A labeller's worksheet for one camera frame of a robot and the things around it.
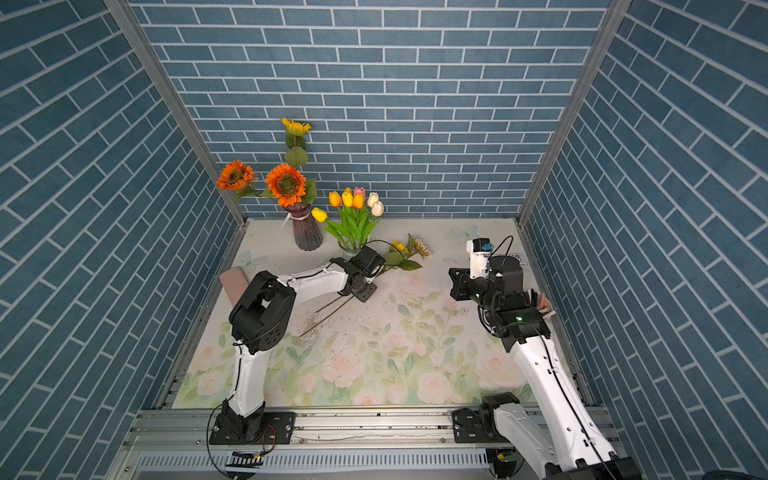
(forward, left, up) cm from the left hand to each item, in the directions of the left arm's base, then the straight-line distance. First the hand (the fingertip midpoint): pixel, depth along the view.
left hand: (369, 289), depth 100 cm
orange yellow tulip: (+11, +5, +29) cm, 31 cm away
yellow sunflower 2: (+10, -9, +5) cm, 14 cm away
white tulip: (+13, -2, +29) cm, 32 cm away
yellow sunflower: (+27, +23, +34) cm, 49 cm away
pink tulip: (+15, +3, +30) cm, 34 cm away
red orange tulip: (+11, +2, +32) cm, 33 cm away
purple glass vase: (+19, +23, +5) cm, 31 cm away
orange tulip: (+11, +9, +29) cm, 32 cm away
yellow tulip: (+7, +10, +22) cm, 25 cm away
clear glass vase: (+7, +5, +13) cm, 16 cm away
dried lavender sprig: (-14, +17, -1) cm, 22 cm away
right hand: (-10, -24, +25) cm, 36 cm away
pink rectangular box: (+3, +47, -2) cm, 47 cm away
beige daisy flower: (+13, -18, +5) cm, 23 cm away
